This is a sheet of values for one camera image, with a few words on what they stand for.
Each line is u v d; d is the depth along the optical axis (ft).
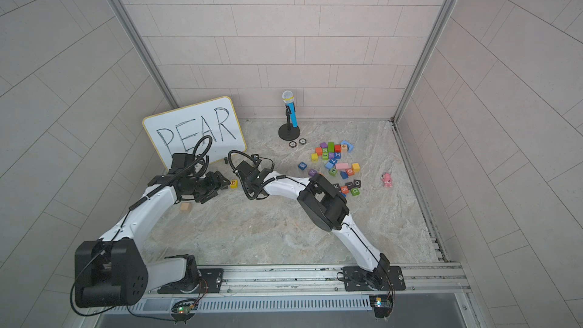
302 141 3.56
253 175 2.41
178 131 2.92
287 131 3.64
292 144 3.54
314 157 3.27
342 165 3.25
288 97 3.08
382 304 2.23
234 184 2.69
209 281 2.32
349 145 3.42
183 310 2.10
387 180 3.02
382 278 2.03
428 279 2.38
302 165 3.24
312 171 3.16
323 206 1.78
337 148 3.42
